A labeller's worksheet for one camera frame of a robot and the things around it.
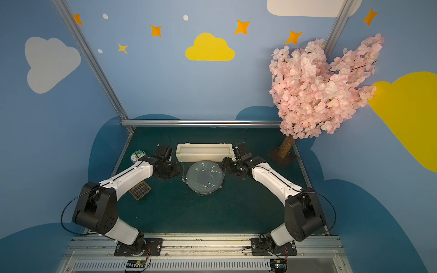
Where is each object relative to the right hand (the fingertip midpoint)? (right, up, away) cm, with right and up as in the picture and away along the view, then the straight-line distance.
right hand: (226, 165), depth 87 cm
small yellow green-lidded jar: (-51, +5, +10) cm, 53 cm away
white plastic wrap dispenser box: (-13, +6, +12) cm, 18 cm away
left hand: (-26, -3, +4) cm, 27 cm away
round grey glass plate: (-12, -8, +9) cm, 17 cm away
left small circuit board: (-40, -42, -14) cm, 60 cm away
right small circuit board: (+23, -42, -14) cm, 50 cm away
